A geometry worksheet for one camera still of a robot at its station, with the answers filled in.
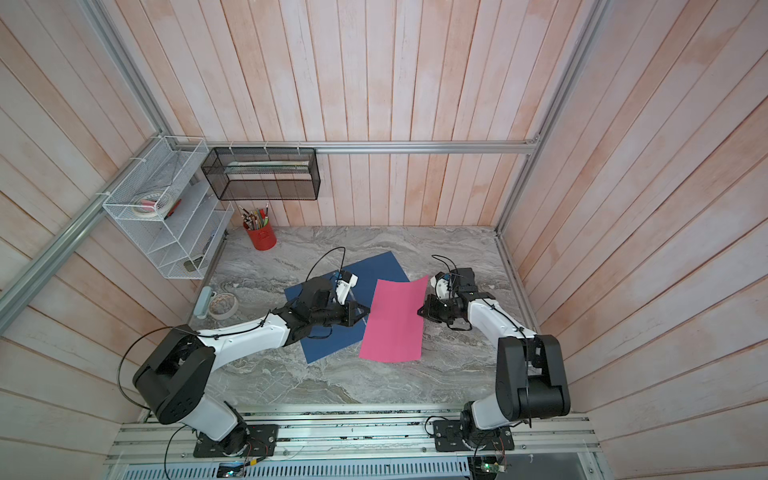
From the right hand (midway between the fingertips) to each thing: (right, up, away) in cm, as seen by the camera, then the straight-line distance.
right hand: (419, 309), depth 91 cm
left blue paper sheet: (-26, -5, -17) cm, 32 cm away
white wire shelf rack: (-65, +20, -12) cm, 69 cm away
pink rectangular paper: (-7, -5, +2) cm, 9 cm away
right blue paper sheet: (-12, +12, +20) cm, 27 cm away
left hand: (-15, -1, -7) cm, 17 cm away
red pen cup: (-57, +23, +20) cm, 64 cm away
